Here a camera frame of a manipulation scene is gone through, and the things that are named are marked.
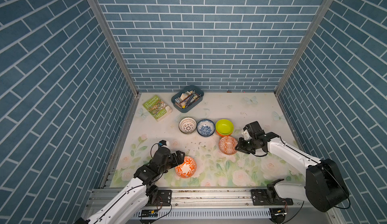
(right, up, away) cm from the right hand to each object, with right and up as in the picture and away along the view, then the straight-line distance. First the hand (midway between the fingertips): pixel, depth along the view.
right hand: (236, 148), depth 86 cm
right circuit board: (+16, -27, -16) cm, 35 cm away
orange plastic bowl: (-6, +6, +5) cm, 10 cm away
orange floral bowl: (-28, -10, -4) cm, 30 cm away
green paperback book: (-52, +22, +22) cm, 61 cm away
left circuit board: (-45, -28, -14) cm, 55 cm away
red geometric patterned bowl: (-4, 0, +5) cm, 7 cm away
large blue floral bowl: (-17, +10, +11) cm, 23 cm away
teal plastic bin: (-29, +30, +29) cm, 51 cm away
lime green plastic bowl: (-5, +11, +11) cm, 16 cm away
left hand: (-30, -4, -4) cm, 31 cm away
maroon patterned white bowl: (-29, +12, +13) cm, 34 cm away
